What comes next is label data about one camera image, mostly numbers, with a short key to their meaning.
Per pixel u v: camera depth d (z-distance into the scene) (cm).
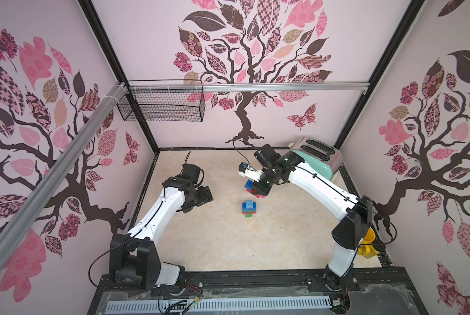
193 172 66
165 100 95
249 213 90
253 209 85
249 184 77
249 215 92
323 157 93
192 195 70
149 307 70
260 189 69
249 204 84
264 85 94
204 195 75
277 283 75
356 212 46
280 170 56
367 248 75
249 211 88
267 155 63
